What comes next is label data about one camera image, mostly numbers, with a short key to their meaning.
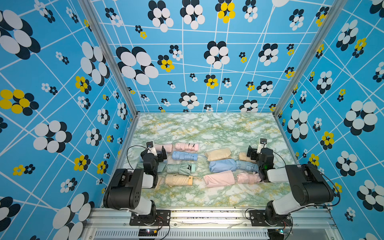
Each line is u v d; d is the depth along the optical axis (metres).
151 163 0.69
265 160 0.72
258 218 0.73
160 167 0.88
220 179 0.84
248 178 0.82
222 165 0.90
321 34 0.77
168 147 0.95
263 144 0.79
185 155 0.93
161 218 0.73
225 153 0.94
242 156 0.91
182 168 0.86
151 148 0.78
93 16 0.71
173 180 0.83
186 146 0.96
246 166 0.87
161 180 0.85
